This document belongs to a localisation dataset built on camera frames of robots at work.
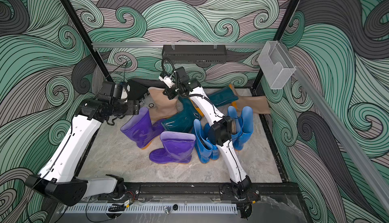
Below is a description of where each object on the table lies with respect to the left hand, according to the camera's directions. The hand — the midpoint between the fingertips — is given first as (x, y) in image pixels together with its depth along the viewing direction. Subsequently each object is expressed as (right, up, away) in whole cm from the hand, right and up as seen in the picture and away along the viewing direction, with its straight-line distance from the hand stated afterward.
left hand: (130, 104), depth 72 cm
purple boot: (+5, -11, -1) cm, 12 cm away
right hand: (+13, +6, +14) cm, 20 cm away
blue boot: (+35, -18, -9) cm, 40 cm away
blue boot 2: (+51, -5, +4) cm, 51 cm away
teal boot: (+24, -11, +19) cm, 33 cm away
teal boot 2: (+53, +5, +38) cm, 66 cm away
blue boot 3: (+56, -10, -3) cm, 57 cm away
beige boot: (+12, -3, +22) cm, 26 cm away
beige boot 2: (+78, -1, +32) cm, 84 cm away
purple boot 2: (+24, -19, -6) cm, 31 cm away
